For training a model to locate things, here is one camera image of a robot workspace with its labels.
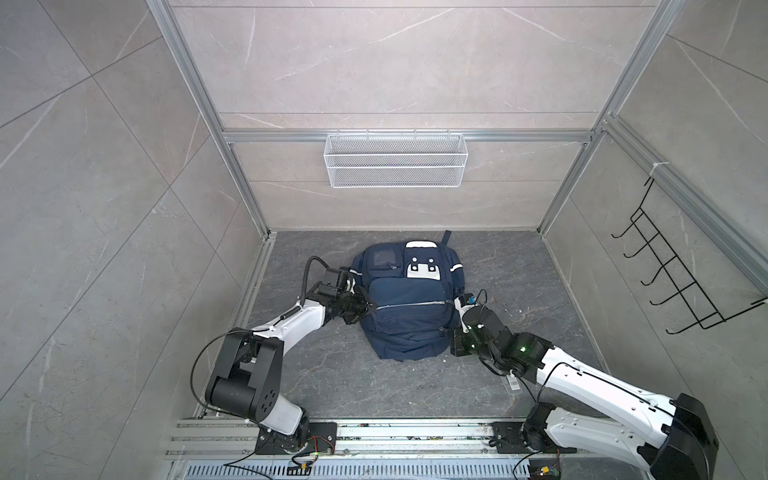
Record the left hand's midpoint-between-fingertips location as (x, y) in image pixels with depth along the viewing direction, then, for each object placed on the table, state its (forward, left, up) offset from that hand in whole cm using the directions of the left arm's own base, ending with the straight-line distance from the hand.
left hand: (376, 297), depth 89 cm
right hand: (-12, -20, +2) cm, 23 cm away
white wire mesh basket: (+42, -8, +20) cm, 48 cm away
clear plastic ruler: (-24, -38, -9) cm, 46 cm away
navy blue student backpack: (+6, -13, -5) cm, 15 cm away
